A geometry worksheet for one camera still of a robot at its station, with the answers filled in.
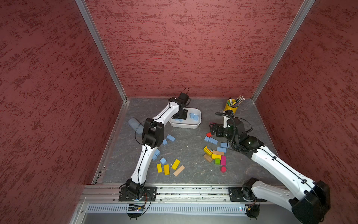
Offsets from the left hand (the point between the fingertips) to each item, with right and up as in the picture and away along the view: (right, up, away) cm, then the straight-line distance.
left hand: (181, 118), depth 101 cm
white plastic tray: (+6, -4, +1) cm, 7 cm away
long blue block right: (+23, -15, -7) cm, 28 cm away
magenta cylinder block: (+26, -30, -18) cm, 44 cm away
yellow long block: (-3, -27, -18) cm, 33 cm away
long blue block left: (-7, -13, -6) cm, 16 cm away
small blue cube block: (-1, -1, +4) cm, 4 cm away
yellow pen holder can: (+36, +8, +2) cm, 37 cm away
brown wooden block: (+17, -24, -14) cm, 33 cm away
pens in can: (+40, +11, -1) cm, 42 cm away
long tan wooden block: (-1, -30, -20) cm, 36 cm away
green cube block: (+23, -26, -18) cm, 38 cm away
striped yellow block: (+18, -20, -13) cm, 30 cm away
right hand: (+21, -4, -22) cm, 30 cm away
